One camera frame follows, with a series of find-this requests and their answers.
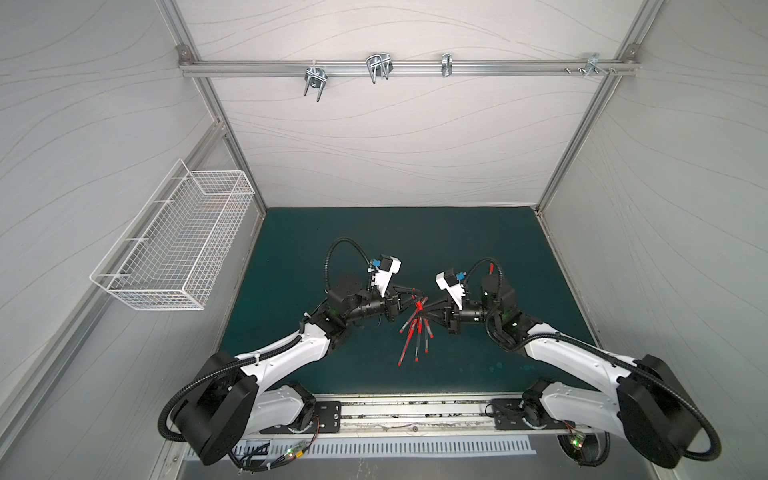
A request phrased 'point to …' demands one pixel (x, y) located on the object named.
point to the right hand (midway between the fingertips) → (420, 310)
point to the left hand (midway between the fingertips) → (417, 298)
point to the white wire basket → (171, 253)
